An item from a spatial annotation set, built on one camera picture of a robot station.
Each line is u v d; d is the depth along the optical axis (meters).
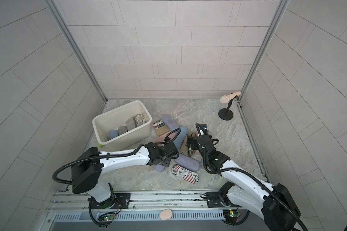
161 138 0.93
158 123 0.98
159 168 0.75
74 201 0.71
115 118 0.90
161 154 0.59
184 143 0.87
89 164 0.48
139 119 0.96
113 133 0.94
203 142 0.57
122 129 0.95
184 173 0.77
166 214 0.67
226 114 1.06
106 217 0.65
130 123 0.96
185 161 0.82
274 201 0.39
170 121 0.96
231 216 0.68
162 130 0.96
